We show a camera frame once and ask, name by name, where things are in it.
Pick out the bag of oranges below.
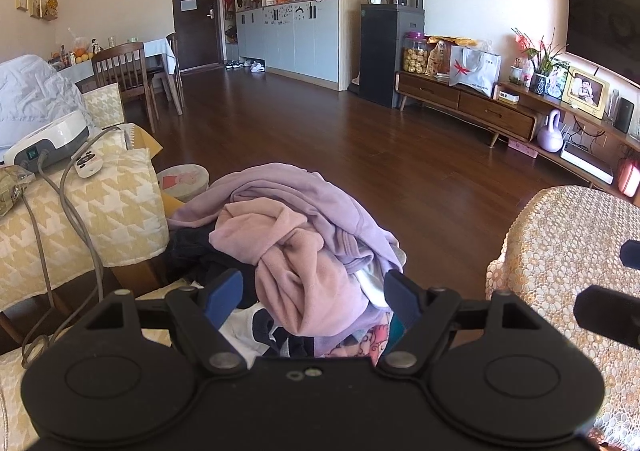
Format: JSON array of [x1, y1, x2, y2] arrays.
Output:
[[70, 28, 94, 64]]

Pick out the pink power strip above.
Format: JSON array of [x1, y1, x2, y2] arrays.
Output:
[[507, 138, 540, 159]]

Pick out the black flat television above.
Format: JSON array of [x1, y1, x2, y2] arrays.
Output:
[[566, 0, 640, 86]]

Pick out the pale grey quilted blanket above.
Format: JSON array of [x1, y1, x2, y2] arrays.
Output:
[[0, 55, 98, 164]]

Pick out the dark brown door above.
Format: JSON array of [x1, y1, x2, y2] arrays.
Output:
[[171, 0, 223, 72]]

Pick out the yellow photo frame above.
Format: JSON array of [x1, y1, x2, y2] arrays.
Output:
[[561, 66, 611, 119]]

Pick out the mustard yellow cloth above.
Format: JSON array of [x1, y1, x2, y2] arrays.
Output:
[[122, 123, 183, 220]]

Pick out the small beige box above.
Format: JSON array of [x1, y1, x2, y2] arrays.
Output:
[[492, 82, 522, 105]]

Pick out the clear cookie jar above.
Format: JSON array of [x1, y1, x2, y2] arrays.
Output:
[[402, 31, 430, 76]]

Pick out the white dark-patterned garment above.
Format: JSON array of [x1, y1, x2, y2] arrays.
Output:
[[215, 303, 321, 359]]

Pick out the wooden television console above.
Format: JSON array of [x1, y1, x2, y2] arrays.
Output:
[[395, 70, 640, 204]]

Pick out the black tall cabinet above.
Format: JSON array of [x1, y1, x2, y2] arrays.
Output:
[[360, 3, 426, 109]]

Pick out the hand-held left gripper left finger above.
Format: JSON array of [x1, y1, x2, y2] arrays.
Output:
[[85, 268, 249, 376]]

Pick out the clear snack bag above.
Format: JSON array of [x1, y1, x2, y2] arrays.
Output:
[[425, 36, 456, 79]]

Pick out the crumpled clear wrapper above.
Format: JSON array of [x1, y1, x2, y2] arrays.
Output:
[[0, 166, 33, 218]]

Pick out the white-clothed dining table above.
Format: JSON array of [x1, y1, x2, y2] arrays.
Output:
[[57, 38, 178, 82]]

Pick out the grey cable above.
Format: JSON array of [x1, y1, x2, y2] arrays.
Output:
[[20, 126, 131, 372]]

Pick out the white shopping bag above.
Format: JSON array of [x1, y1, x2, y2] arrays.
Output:
[[448, 45, 502, 88]]

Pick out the grey wooden wall cabinet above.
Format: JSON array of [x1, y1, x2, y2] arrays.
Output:
[[220, 0, 371, 92]]

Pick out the pink case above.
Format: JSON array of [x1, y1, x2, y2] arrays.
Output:
[[617, 158, 640, 196]]

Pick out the lilac sweatshirt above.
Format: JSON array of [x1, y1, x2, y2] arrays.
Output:
[[167, 162, 406, 282]]

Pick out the black speaker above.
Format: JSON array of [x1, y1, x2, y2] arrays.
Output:
[[614, 97, 636, 134]]

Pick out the dark navy garment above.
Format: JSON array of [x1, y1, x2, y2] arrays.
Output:
[[167, 226, 261, 307]]

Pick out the yellow houndstooth sofa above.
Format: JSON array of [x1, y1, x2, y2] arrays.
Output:
[[0, 82, 171, 451]]

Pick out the round white tin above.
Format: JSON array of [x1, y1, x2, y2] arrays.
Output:
[[157, 165, 210, 204]]

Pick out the white remote control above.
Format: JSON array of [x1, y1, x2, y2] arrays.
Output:
[[74, 149, 105, 178]]

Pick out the purple kettlebell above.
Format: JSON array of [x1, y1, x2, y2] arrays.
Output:
[[537, 109, 565, 152]]

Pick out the cartoon print garment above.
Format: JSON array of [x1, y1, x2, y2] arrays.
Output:
[[320, 313, 407, 362]]

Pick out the white grey electric device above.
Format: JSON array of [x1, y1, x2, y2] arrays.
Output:
[[4, 111, 91, 172]]

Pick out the pink flowers in dark pot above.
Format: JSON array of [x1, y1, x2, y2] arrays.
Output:
[[511, 27, 571, 96]]

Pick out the pink fleece garment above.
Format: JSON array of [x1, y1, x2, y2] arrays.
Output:
[[209, 201, 396, 338]]

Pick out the small floral picture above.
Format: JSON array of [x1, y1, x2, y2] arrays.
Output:
[[545, 66, 571, 99]]

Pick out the wooden dining chair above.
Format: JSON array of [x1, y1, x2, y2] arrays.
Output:
[[91, 42, 161, 132], [150, 32, 186, 114]]

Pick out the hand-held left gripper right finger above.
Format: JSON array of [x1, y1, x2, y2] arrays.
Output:
[[377, 270, 546, 376]]

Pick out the row of shoes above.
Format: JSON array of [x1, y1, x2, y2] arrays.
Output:
[[225, 59, 267, 74]]

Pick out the white flat box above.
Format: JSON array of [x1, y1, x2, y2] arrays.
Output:
[[560, 140, 615, 186]]

